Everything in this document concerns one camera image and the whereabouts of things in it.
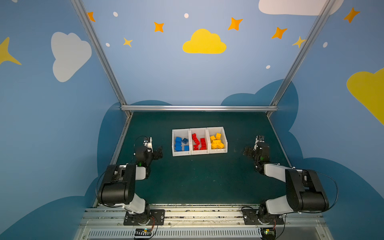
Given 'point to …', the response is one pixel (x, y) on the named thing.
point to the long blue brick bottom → (178, 143)
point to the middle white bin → (199, 141)
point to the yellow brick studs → (216, 142)
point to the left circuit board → (143, 232)
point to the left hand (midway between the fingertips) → (153, 146)
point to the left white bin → (181, 142)
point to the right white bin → (212, 131)
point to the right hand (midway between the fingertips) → (255, 145)
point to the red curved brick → (195, 147)
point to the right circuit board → (268, 233)
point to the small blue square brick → (185, 140)
